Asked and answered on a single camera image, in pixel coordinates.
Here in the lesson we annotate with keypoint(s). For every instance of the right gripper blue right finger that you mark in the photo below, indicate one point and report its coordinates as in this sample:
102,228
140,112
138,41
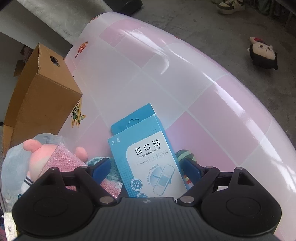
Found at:
194,171

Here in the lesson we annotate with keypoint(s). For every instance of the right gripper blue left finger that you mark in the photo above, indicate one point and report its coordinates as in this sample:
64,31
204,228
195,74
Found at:
100,170

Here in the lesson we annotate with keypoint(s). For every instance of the pink knitted cloth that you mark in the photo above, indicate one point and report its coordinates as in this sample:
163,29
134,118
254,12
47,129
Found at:
66,161

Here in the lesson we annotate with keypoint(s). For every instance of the blue bandage box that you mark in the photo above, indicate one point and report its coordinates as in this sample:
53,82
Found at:
144,157

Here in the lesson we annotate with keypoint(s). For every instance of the pink plush doll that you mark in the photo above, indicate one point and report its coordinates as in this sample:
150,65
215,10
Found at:
39,156

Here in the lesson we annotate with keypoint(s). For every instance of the teal checked towel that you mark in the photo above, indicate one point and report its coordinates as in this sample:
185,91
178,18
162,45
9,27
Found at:
113,174

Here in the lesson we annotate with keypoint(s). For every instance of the pink checked tablecloth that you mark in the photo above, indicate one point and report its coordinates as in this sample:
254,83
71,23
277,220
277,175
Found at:
121,64

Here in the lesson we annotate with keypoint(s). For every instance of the light green plastic bag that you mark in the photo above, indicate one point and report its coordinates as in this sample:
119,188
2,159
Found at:
15,168

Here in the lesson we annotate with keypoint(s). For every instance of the brown cardboard box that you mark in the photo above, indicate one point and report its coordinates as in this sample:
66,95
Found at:
42,100

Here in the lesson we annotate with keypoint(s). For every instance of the black haired plush doll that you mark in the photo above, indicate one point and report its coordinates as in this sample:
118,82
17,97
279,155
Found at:
262,54

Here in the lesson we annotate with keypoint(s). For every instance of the green white sneaker pair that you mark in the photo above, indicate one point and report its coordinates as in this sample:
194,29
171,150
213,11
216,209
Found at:
228,7

